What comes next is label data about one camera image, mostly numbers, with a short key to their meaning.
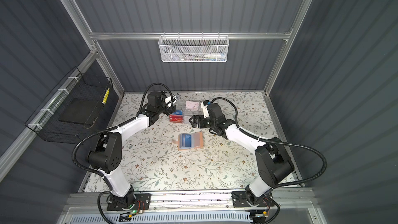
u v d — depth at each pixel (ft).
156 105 2.39
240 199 2.42
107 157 1.60
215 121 2.20
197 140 3.02
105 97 2.71
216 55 2.87
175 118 3.34
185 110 3.38
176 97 2.65
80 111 2.33
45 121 2.02
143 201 2.38
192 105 3.32
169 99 2.68
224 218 2.53
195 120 2.53
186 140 3.01
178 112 3.32
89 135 1.50
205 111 2.57
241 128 1.86
